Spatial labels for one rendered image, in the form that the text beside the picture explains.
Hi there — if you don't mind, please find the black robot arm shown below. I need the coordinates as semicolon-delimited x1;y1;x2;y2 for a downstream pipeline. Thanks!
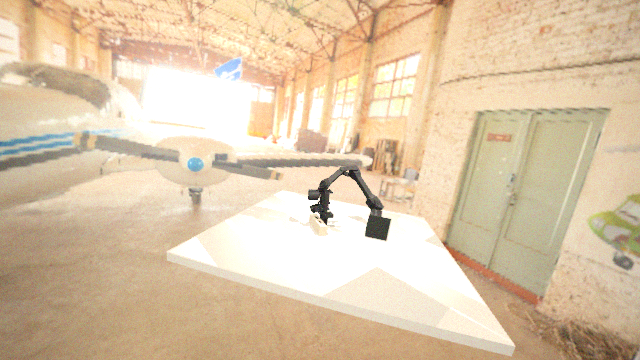
308;165;384;217

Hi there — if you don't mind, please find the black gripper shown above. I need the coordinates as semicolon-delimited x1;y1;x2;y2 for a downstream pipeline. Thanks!
318;200;334;223

